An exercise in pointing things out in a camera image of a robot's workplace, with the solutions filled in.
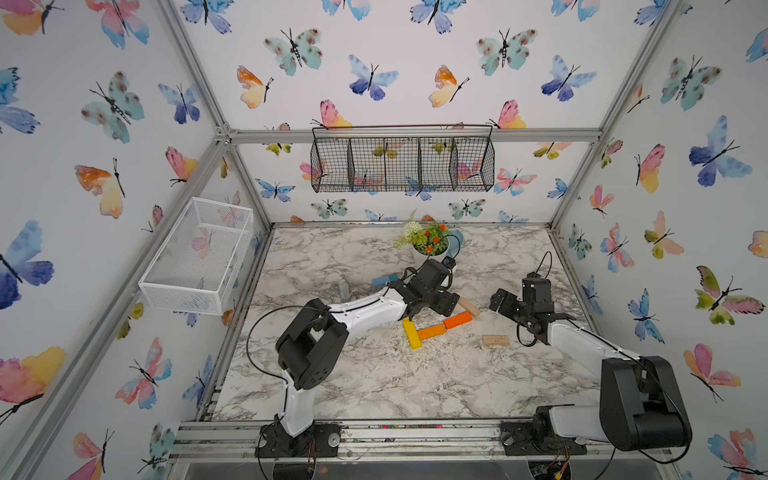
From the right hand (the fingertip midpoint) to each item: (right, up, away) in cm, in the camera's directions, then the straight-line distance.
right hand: (508, 299), depth 92 cm
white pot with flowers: (-25, +18, +3) cm, 31 cm away
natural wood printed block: (-4, -12, -2) cm, 13 cm away
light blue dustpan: (-11, +19, +23) cm, 32 cm away
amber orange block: (-24, -10, +2) cm, 26 cm away
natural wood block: (-10, -4, +7) cm, 13 cm away
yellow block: (-29, -12, -1) cm, 31 cm away
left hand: (-19, +3, -3) cm, 19 cm away
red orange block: (-15, -7, +4) cm, 17 cm away
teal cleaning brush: (-52, +1, +9) cm, 52 cm away
